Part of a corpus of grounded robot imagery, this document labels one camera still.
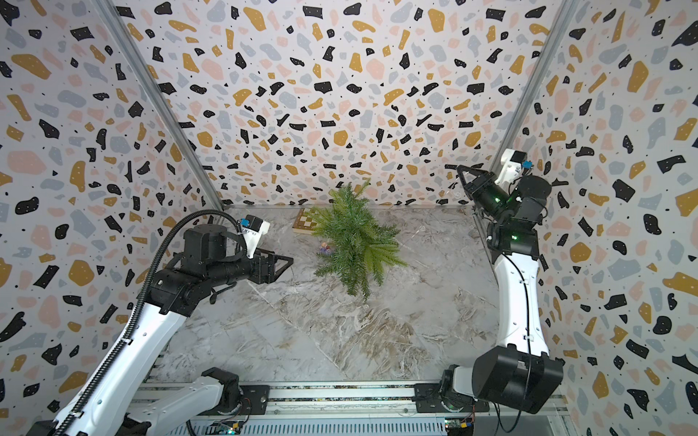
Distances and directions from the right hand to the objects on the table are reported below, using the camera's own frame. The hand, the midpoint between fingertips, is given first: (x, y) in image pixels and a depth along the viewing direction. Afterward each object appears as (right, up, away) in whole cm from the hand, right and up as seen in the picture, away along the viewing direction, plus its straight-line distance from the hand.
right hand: (457, 168), depth 65 cm
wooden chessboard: (-47, -11, +49) cm, 68 cm away
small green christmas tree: (-23, -20, +9) cm, 32 cm away
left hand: (-42, -21, +3) cm, 47 cm away
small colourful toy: (-37, -22, +39) cm, 58 cm away
